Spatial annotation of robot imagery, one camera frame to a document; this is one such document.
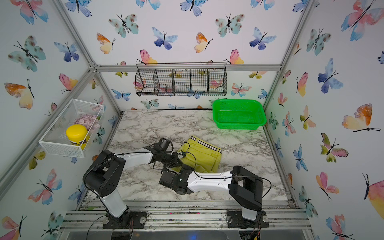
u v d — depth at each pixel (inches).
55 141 25.4
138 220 28.7
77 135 24.8
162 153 31.3
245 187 17.9
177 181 23.5
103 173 18.9
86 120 27.0
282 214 30.5
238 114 48.0
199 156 37.4
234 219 28.7
